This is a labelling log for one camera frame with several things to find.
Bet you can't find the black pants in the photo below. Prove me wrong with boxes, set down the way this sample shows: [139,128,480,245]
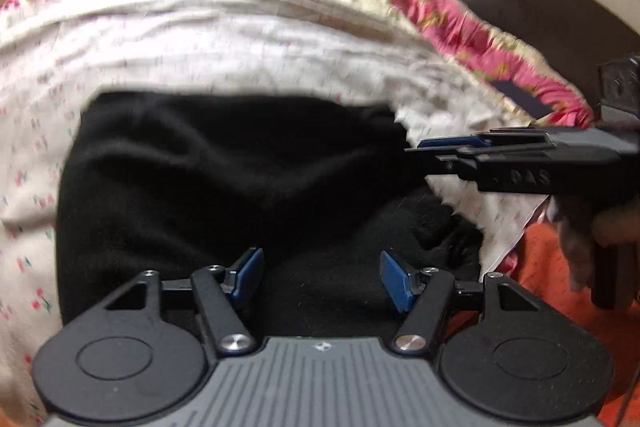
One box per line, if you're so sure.
[55,91,483,338]

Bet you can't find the person's right hand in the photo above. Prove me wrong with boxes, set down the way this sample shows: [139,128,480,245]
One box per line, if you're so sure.
[552,199,640,293]

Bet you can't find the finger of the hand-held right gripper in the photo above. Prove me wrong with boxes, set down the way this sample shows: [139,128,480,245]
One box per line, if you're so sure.
[417,132,556,150]
[405,143,557,180]

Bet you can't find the cherry print bedsheet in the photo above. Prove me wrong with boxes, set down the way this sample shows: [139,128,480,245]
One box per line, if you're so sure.
[0,0,551,427]

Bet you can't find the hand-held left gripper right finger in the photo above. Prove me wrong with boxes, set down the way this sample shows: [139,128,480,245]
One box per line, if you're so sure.
[379,250,556,357]

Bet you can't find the pink floral quilt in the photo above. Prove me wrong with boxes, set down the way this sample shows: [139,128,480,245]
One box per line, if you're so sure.
[0,0,596,128]

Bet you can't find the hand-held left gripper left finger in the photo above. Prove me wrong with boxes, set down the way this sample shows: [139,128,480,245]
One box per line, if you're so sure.
[87,247,266,358]

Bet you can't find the dark navy cloth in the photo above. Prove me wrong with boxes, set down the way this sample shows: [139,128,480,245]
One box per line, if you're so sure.
[490,78,553,120]

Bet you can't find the orange dotted blanket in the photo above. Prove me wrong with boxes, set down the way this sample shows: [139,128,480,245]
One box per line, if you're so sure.
[447,202,640,427]

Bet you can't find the dark brown headboard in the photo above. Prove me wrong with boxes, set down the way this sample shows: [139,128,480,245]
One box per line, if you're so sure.
[412,0,640,128]

